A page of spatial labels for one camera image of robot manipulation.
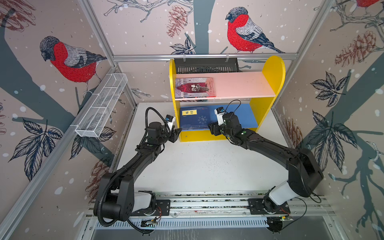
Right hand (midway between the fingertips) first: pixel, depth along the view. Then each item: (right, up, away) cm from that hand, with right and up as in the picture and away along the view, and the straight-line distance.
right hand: (211, 124), depth 86 cm
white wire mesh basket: (-59, +3, -14) cm, 61 cm away
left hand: (-20, -1, -1) cm, 20 cm away
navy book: (-10, +4, +3) cm, 11 cm away
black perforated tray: (-1, +39, +10) cm, 40 cm away
